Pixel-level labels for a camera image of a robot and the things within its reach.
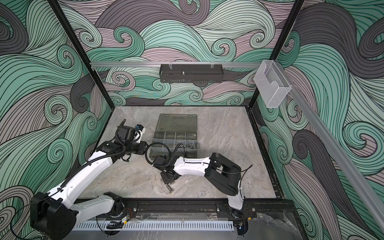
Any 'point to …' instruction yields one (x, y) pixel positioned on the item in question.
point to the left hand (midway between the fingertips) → (146, 144)
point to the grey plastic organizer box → (175, 134)
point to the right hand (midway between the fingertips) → (168, 178)
